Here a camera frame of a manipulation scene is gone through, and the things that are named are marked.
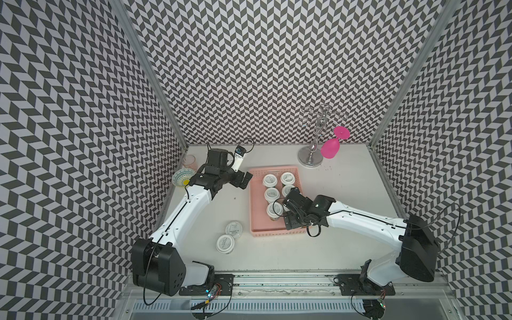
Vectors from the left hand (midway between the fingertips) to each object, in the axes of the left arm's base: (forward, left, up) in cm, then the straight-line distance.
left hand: (240, 171), depth 82 cm
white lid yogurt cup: (+5, -13, -14) cm, 19 cm away
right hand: (-17, -24, -12) cm, 31 cm away
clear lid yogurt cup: (-19, +3, -16) cm, 24 cm away
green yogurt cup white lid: (+5, -21, -13) cm, 25 cm away
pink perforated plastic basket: (-14, -8, -23) cm, 28 cm away
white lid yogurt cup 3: (-12, -14, -13) cm, 23 cm away
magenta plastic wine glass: (+18, -42, -5) cm, 46 cm away
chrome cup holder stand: (+24, -37, -19) cm, 48 cm away
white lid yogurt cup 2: (-3, -13, -14) cm, 20 cm away
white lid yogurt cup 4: (-25, +5, -13) cm, 29 cm away
